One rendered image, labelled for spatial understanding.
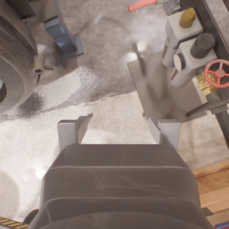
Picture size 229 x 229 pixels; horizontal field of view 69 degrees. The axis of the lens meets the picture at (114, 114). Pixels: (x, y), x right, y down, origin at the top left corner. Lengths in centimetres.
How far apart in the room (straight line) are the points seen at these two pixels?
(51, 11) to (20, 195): 97
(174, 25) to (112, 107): 54
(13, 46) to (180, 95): 78
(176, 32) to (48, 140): 83
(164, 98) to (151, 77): 14
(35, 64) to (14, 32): 11
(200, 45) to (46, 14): 71
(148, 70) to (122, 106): 25
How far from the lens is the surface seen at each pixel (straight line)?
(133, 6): 57
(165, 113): 92
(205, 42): 50
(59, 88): 104
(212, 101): 52
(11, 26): 48
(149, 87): 95
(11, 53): 49
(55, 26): 93
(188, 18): 54
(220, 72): 48
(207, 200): 58
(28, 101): 112
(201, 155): 97
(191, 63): 52
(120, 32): 111
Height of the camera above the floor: 91
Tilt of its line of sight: 78 degrees down
